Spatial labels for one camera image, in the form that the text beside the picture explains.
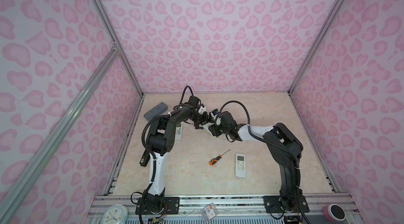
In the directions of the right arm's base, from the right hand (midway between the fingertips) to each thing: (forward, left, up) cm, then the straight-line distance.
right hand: (213, 125), depth 97 cm
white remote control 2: (-3, +21, -2) cm, 21 cm away
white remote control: (-1, +4, 0) cm, 4 cm away
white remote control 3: (-23, -15, -2) cm, 28 cm away
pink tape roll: (-43, -52, +1) cm, 67 cm away
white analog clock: (-46, +42, 0) cm, 63 cm away
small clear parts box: (-44, +1, -1) cm, 44 cm away
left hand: (+2, 0, +1) cm, 3 cm away
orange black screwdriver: (-21, -1, -3) cm, 21 cm away
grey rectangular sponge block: (+12, +38, -1) cm, 40 cm away
